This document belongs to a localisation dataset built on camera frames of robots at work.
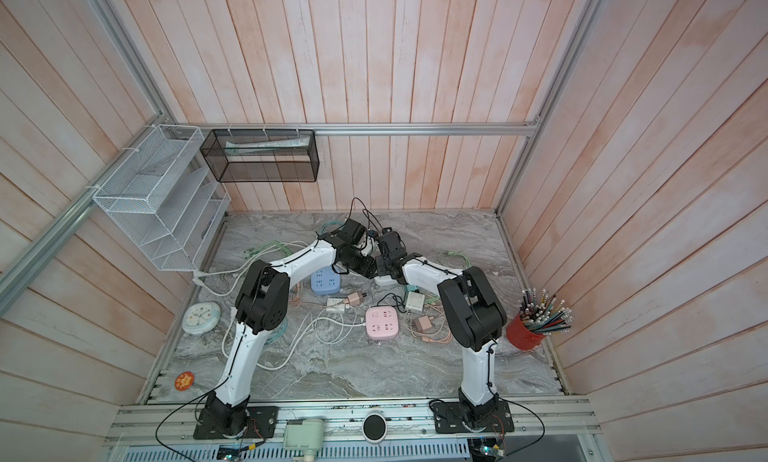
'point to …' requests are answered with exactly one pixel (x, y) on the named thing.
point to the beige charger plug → (423, 323)
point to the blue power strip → (325, 282)
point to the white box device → (303, 437)
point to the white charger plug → (335, 304)
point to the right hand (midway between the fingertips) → (386, 259)
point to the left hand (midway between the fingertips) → (370, 272)
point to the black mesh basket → (263, 155)
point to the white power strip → (385, 281)
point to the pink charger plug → (355, 298)
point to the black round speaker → (374, 427)
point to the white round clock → (200, 317)
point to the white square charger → (415, 302)
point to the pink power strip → (382, 322)
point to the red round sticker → (184, 381)
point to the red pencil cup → (541, 315)
